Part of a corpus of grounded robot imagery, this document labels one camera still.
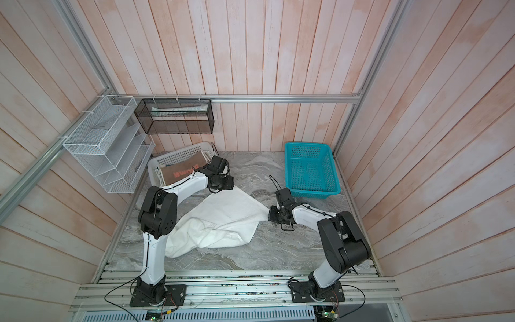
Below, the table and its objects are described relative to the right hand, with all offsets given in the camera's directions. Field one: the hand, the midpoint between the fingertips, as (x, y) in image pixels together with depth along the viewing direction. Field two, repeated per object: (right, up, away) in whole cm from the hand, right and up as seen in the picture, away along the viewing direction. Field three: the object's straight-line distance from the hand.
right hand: (271, 215), depth 95 cm
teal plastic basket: (+25, +22, +19) cm, 38 cm away
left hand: (-21, +13, +5) cm, 26 cm away
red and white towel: (-51, +21, +7) cm, 56 cm away
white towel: (-23, -1, -2) cm, 23 cm away
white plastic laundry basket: (-37, +36, +19) cm, 55 cm away
